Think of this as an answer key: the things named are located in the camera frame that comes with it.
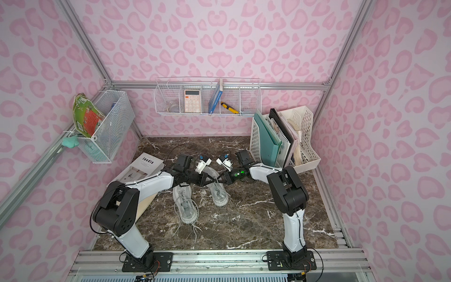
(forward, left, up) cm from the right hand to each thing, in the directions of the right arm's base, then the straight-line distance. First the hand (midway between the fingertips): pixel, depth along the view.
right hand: (217, 180), depth 90 cm
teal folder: (+7, -24, +22) cm, 34 cm away
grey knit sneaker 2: (-8, +16, -1) cm, 19 cm away
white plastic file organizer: (+24, -52, -7) cm, 58 cm away
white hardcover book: (+10, +43, -2) cm, 44 cm away
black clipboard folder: (+13, -32, +20) cm, 40 cm away
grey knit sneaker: (-6, -1, -1) cm, 6 cm away
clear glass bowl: (+32, +24, +21) cm, 45 cm away
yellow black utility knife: (+35, -6, +19) cm, 40 cm away
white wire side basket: (+24, +49, +28) cm, 61 cm away
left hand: (+1, +2, +2) cm, 3 cm away
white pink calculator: (+35, +14, +24) cm, 44 cm away
